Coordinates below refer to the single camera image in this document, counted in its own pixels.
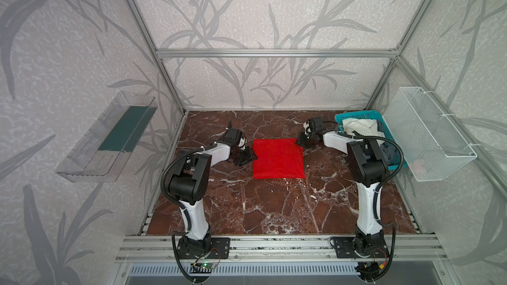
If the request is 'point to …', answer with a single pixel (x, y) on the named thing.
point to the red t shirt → (278, 158)
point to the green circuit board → (201, 268)
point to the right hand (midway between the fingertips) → (296, 136)
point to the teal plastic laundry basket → (387, 132)
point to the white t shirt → (364, 126)
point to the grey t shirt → (391, 153)
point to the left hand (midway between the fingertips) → (257, 152)
